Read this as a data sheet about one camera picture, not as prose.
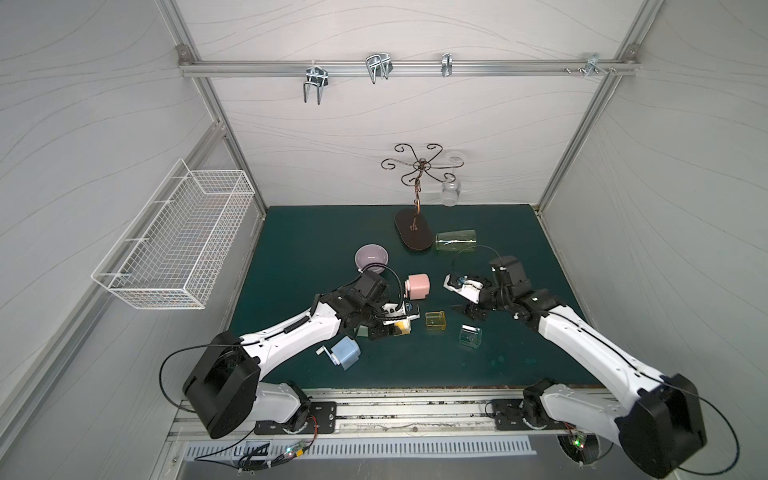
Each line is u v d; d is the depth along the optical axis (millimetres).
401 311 689
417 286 901
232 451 584
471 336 891
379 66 766
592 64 766
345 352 770
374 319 676
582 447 717
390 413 750
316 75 783
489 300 686
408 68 785
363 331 740
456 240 1027
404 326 767
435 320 907
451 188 976
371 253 1001
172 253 685
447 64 747
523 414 730
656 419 386
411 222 1101
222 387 409
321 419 734
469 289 689
